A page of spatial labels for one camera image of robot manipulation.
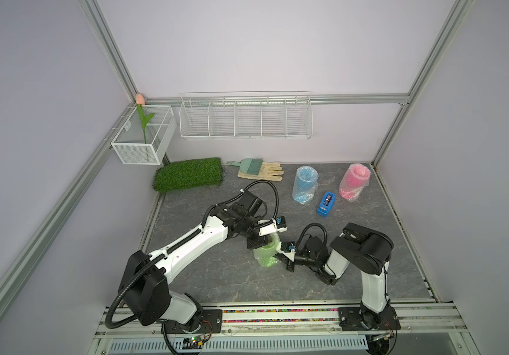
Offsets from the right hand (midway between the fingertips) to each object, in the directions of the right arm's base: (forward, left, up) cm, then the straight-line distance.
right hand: (270, 249), depth 87 cm
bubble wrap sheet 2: (+24, -15, +11) cm, 31 cm away
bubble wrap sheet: (+26, -37, +12) cm, 47 cm away
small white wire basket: (+26, +50, +33) cm, 65 cm away
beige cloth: (+45, -1, -3) cm, 46 cm away
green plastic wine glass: (-5, +1, +13) cm, 14 cm away
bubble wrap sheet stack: (-5, +1, -1) cm, 5 cm away
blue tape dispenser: (+22, -27, -1) cm, 35 cm away
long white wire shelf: (+50, +10, +28) cm, 59 cm away
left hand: (-1, +1, +11) cm, 11 cm away
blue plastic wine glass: (+24, -15, +11) cm, 31 cm away
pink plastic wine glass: (+27, -37, +13) cm, 47 cm away
